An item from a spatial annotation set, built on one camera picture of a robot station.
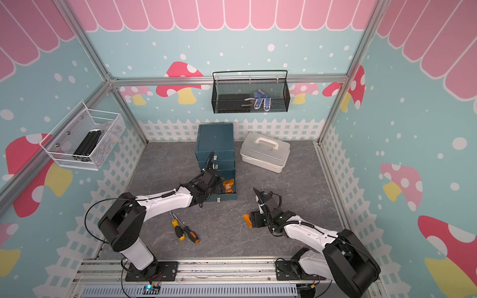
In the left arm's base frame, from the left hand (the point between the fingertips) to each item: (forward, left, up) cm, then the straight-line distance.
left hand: (216, 183), depth 92 cm
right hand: (-14, -20, -6) cm, 25 cm away
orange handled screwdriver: (-23, +9, -6) cm, 25 cm away
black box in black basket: (+31, -8, +26) cm, 41 cm away
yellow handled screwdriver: (-23, +14, -6) cm, 28 cm away
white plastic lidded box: (+18, -25, +4) cm, 31 cm away
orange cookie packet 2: (-15, -16, -7) cm, 23 cm away
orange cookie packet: (+2, -6, -5) cm, 8 cm away
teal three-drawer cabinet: (+17, -1, +15) cm, 23 cm away
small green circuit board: (-43, +22, -10) cm, 49 cm away
